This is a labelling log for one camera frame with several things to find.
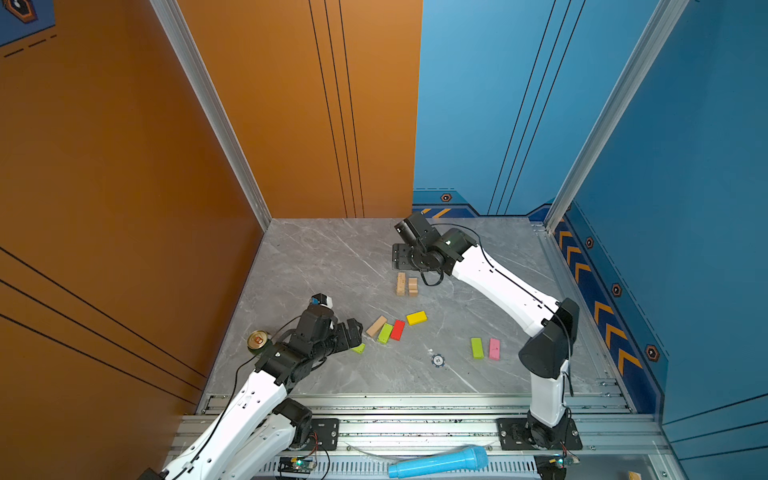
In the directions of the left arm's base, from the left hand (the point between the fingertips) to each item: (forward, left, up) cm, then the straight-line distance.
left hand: (351, 328), depth 79 cm
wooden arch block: (+20, -14, -9) cm, 26 cm away
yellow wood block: (+9, -18, -12) cm, 24 cm away
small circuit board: (-29, +11, -13) cm, 33 cm away
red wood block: (+5, -12, -12) cm, 18 cm away
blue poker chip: (-4, -24, -12) cm, 27 cm away
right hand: (+16, -13, +10) cm, 23 cm away
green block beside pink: (0, -36, -11) cm, 38 cm away
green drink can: (-3, +25, -2) cm, 25 cm away
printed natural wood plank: (+6, -6, -11) cm, 14 cm away
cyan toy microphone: (-28, -29, -8) cm, 41 cm away
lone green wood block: (-1, -2, -11) cm, 11 cm away
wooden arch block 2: (+20, -18, -10) cm, 28 cm away
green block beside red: (+4, -9, -11) cm, 15 cm away
